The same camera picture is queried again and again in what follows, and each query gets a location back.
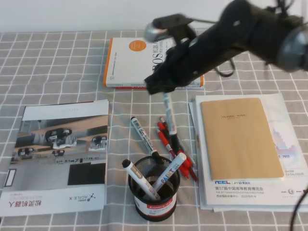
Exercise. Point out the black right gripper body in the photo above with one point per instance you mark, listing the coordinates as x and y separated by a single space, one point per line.
195 57

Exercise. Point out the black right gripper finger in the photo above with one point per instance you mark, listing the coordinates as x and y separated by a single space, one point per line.
159 82

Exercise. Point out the white marker black cap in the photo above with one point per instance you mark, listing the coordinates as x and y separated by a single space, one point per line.
171 122

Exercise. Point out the black mesh pen holder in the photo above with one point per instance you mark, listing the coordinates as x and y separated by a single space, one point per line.
152 169

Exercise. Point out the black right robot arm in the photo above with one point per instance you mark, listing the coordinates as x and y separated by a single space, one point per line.
277 38

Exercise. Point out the black orange patterned pen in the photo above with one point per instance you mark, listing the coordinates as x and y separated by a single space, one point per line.
180 144

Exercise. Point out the red gel pen upper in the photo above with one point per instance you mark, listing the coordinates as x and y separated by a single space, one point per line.
186 167

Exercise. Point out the red gel pen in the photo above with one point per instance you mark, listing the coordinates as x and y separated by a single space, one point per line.
165 142
186 167

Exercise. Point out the red gel pen lower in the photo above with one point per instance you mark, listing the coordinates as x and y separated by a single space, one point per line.
165 142

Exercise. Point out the white marker left in holder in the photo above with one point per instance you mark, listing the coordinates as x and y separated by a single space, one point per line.
140 180

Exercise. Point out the red book under ROS book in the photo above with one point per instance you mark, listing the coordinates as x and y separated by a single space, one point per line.
131 87

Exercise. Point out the white orange ROS book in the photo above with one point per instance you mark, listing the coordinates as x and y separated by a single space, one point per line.
131 60

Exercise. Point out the white marker on table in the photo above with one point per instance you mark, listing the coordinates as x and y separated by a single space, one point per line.
143 135

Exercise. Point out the white paint marker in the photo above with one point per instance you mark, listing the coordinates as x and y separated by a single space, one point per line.
169 171

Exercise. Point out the kraft classic note notebook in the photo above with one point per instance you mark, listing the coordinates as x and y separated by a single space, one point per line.
239 142

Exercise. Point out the grey checked tablecloth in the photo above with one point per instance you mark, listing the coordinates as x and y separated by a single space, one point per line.
68 67

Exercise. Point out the Agilex robotics brochure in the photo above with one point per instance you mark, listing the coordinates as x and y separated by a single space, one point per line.
59 162

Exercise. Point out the white papers under catalogue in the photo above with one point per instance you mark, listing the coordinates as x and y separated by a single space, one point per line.
192 113

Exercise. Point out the white expo catalogue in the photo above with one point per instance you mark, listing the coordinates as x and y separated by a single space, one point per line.
245 190

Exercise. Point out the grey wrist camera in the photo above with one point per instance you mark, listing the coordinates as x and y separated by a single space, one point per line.
174 26

